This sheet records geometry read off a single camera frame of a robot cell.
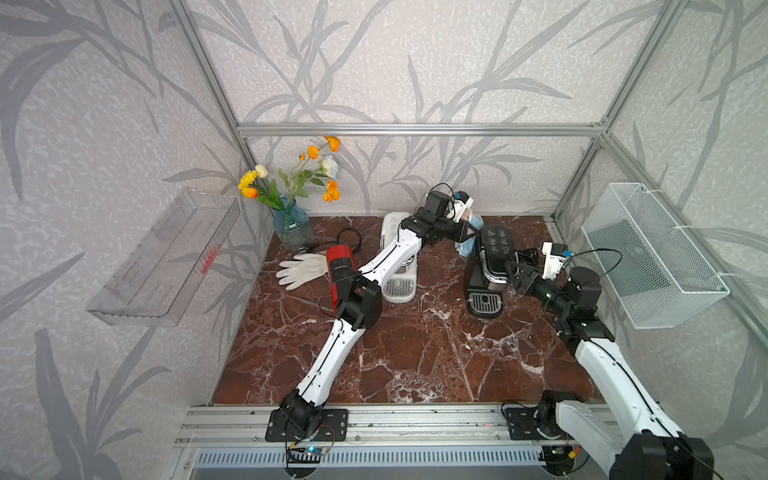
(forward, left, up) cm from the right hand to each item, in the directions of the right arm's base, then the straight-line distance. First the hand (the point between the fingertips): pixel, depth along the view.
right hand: (509, 264), depth 79 cm
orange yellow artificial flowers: (+28, +75, +6) cm, 80 cm away
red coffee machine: (+3, +46, -2) cm, 46 cm away
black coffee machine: (-3, +7, 0) cm, 7 cm away
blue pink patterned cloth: (+10, +9, -5) cm, 14 cm away
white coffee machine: (+5, +29, -19) cm, 35 cm away
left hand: (+15, +5, -4) cm, 16 cm away
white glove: (+13, +66, -22) cm, 70 cm away
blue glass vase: (+24, +67, -10) cm, 72 cm away
